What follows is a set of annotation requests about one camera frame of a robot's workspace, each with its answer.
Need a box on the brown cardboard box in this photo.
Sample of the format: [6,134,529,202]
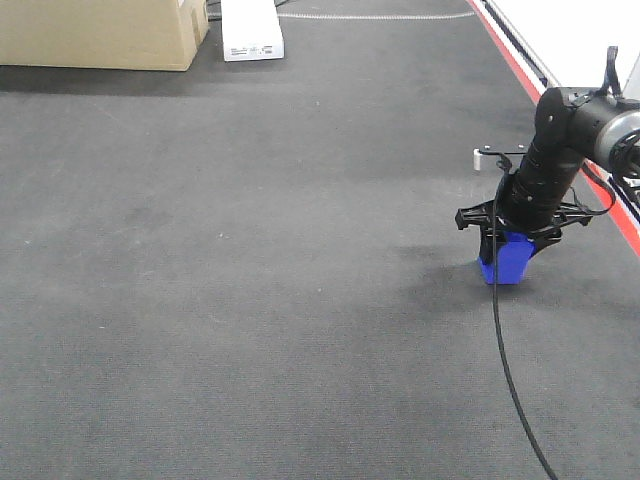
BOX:
[0,0,211,73]

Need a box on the long white carton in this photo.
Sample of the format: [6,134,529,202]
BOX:
[219,0,286,63]

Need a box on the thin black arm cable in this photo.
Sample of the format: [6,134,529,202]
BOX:
[489,197,559,480]

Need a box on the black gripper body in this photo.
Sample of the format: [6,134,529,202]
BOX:
[454,197,595,242]

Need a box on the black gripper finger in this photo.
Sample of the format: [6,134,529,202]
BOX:
[528,233,563,262]
[477,225,507,266]

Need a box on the blue plastic box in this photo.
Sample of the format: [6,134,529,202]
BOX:
[476,230,535,286]

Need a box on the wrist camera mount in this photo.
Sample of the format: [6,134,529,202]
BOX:
[472,144,526,174]

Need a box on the conveyor with dark grey belt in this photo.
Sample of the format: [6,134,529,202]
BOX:
[0,0,640,480]

